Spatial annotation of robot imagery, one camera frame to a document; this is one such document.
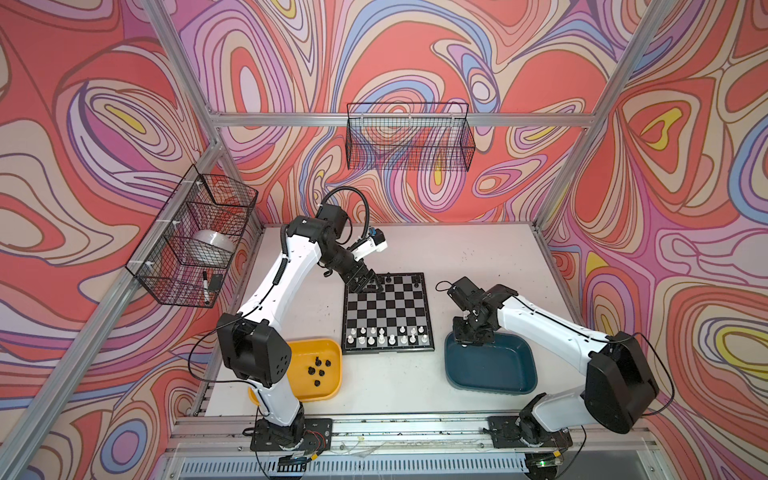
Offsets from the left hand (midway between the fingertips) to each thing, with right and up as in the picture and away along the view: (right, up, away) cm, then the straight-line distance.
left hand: (373, 276), depth 77 cm
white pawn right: (+14, -17, +12) cm, 25 cm away
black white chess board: (+7, -15, +15) cm, 22 cm away
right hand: (+26, -20, +5) cm, 33 cm away
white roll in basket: (-40, +9, -4) cm, 41 cm away
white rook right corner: (+15, -19, +10) cm, 26 cm away
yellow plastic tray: (-16, -27, +6) cm, 32 cm away
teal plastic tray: (+38, -26, +7) cm, 47 cm away
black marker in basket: (-41, -3, -5) cm, 41 cm away
